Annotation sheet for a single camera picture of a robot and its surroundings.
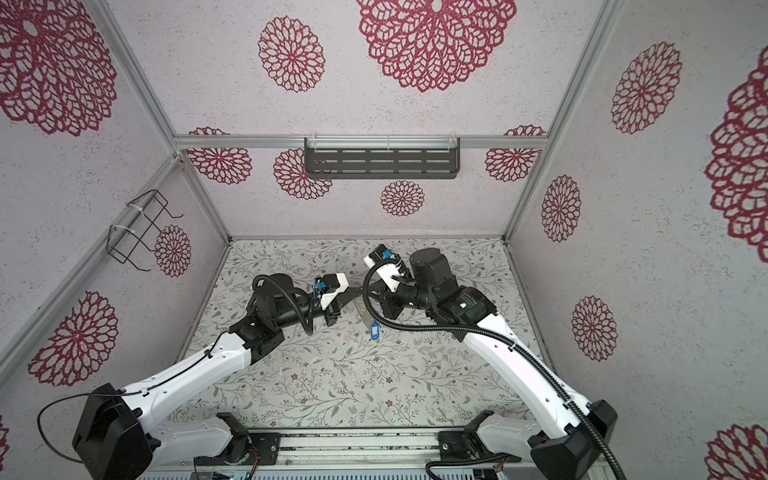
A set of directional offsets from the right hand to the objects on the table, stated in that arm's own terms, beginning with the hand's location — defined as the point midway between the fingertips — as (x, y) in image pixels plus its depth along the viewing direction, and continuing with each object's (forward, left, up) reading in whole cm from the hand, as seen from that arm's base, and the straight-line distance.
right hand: (368, 283), depth 67 cm
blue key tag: (-4, -1, -14) cm, 15 cm away
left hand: (+1, +3, -5) cm, 5 cm away
